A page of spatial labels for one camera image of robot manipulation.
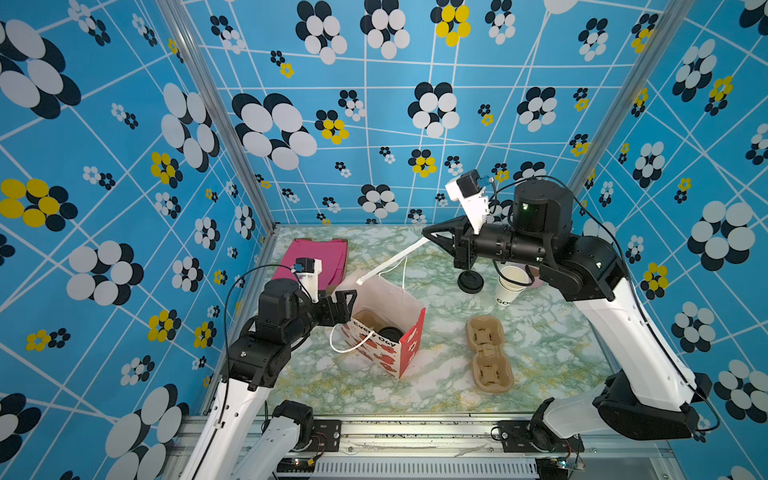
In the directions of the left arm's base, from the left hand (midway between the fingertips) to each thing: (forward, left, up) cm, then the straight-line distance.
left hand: (342, 291), depth 68 cm
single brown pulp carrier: (+6, -5, -25) cm, 26 cm away
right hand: (+1, -18, +20) cm, 27 cm away
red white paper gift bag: (+4, -10, -25) cm, 27 cm away
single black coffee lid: (-4, -11, -14) cm, 18 cm away
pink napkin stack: (+31, +10, -24) cm, 40 cm away
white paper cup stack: (+11, -46, -17) cm, 50 cm away
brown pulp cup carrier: (-9, -39, -25) cm, 48 cm away
